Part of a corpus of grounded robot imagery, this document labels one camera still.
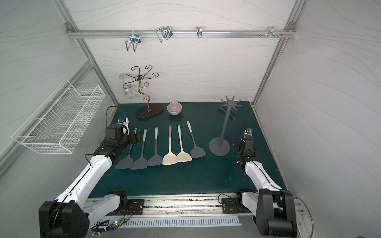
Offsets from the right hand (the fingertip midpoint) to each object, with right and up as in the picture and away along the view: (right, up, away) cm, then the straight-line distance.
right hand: (244, 139), depth 88 cm
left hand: (-66, +5, -5) cm, 66 cm away
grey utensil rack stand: (-13, -6, +7) cm, 16 cm away
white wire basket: (-94, +10, -20) cm, 97 cm away
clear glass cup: (-74, +30, +10) cm, 80 cm away
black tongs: (-12, +15, -17) cm, 26 cm away
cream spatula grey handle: (-45, -12, 0) cm, 47 cm away
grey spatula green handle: (-70, -14, -2) cm, 71 cm away
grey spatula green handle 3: (-53, -13, +1) cm, 54 cm away
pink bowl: (-46, +20, +25) cm, 56 cm away
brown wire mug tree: (-68, +17, +26) cm, 75 cm away
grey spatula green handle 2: (-61, -14, -2) cm, 63 cm away
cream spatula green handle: (-37, -11, +2) cm, 39 cm away
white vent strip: (-36, -37, -18) cm, 55 cm away
